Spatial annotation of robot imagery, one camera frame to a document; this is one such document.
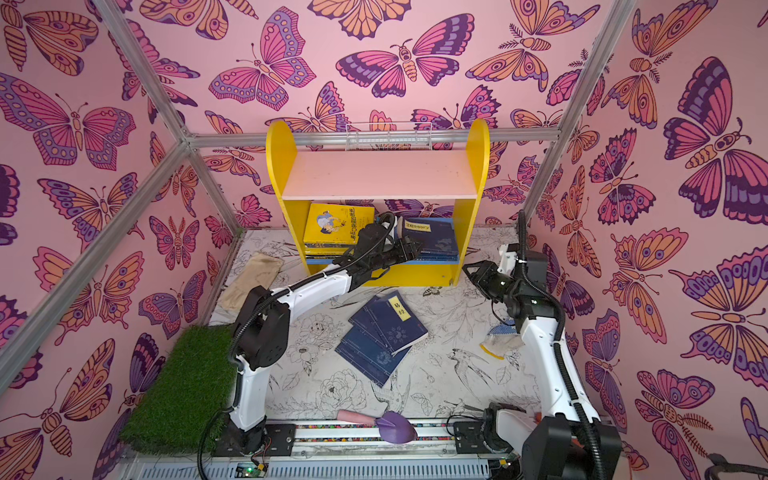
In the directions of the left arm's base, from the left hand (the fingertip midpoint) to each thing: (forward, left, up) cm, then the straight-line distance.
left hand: (423, 242), depth 86 cm
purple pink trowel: (-43, +9, -21) cm, 49 cm away
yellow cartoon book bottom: (+9, +26, -1) cm, 28 cm away
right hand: (-10, -11, +2) cm, 15 cm away
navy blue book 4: (-27, +15, -20) cm, 36 cm away
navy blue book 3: (-14, +10, -20) cm, 27 cm away
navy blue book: (+7, -5, -6) cm, 11 cm away
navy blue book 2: (0, -4, -8) cm, 9 cm away
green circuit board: (-52, +44, -25) cm, 72 cm away
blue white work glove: (-20, -24, -22) cm, 38 cm away
